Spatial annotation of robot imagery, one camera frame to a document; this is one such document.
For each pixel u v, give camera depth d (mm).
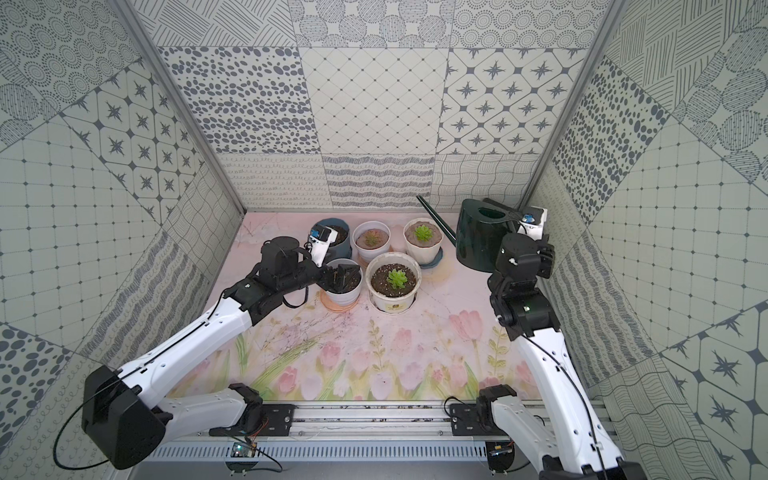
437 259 1037
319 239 648
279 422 733
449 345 863
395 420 764
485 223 682
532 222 542
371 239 980
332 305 927
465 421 734
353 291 851
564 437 382
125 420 378
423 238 982
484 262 749
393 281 878
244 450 706
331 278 674
